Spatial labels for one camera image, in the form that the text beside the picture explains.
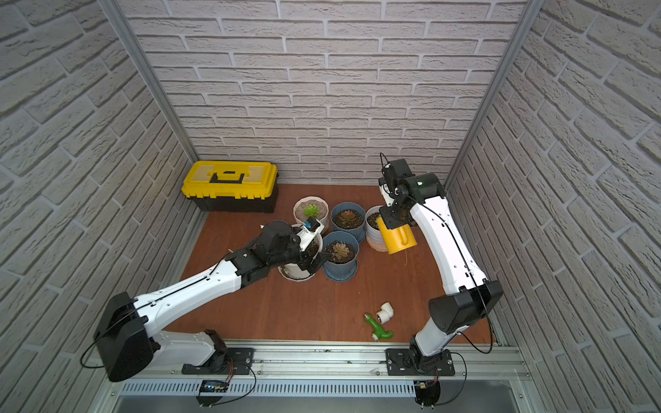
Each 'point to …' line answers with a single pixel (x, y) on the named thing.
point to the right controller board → (427, 392)
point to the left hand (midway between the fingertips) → (316, 236)
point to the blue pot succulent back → (349, 217)
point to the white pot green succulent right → (373, 235)
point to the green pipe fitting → (378, 333)
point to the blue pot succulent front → (342, 264)
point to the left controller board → (211, 385)
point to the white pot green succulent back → (311, 206)
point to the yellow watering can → (397, 238)
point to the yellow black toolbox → (231, 187)
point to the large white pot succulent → (292, 271)
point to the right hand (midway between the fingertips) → (401, 218)
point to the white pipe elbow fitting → (386, 313)
